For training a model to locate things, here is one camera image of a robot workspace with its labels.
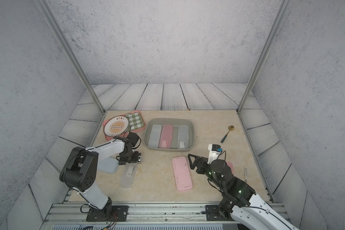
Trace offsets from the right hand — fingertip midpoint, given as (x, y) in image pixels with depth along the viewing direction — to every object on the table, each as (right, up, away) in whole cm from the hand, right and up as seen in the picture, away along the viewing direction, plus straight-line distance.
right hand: (194, 157), depth 70 cm
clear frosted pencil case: (-24, +6, +32) cm, 41 cm away
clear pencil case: (-4, +5, +32) cm, 32 cm away
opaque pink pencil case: (-5, -13, +12) cm, 18 cm away
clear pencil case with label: (-38, -16, +14) cm, 43 cm away
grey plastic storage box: (-9, +17, +42) cm, 46 cm away
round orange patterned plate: (-55, +14, +40) cm, 70 cm away
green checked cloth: (-41, +17, +43) cm, 62 cm away
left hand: (-34, -9, +22) cm, 41 cm away
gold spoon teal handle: (+31, +12, +37) cm, 50 cm away
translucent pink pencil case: (-16, +6, +34) cm, 38 cm away
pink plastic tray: (-57, +6, +33) cm, 66 cm away
